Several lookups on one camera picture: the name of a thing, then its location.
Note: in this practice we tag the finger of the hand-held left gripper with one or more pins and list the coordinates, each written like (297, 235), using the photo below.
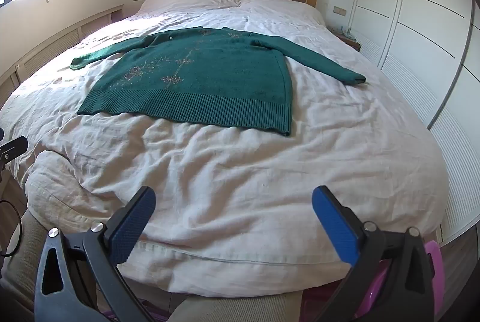
(13, 150)

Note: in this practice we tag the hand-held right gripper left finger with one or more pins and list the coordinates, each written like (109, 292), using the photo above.
(135, 220)

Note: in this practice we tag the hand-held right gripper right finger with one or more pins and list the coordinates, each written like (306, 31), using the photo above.
(333, 224)

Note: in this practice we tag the green knitted sweater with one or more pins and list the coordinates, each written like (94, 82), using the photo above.
(210, 82)

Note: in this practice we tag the bed with white duvet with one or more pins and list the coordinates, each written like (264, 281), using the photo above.
(243, 175)

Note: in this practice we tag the beige slatted radiator cabinet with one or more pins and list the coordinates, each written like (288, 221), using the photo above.
(48, 48)

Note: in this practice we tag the pink plastic basket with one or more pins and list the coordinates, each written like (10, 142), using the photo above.
(437, 269)

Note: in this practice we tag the person's left leg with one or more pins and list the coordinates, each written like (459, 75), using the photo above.
(22, 269)

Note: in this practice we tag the person's leg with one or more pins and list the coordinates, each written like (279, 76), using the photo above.
(243, 309)
(22, 269)

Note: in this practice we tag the person's right leg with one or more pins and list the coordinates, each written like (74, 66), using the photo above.
(243, 309)

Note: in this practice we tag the wooden nightstand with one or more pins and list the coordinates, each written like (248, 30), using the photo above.
(350, 42)

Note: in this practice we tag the white louvred wardrobe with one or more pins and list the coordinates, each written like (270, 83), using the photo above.
(420, 25)

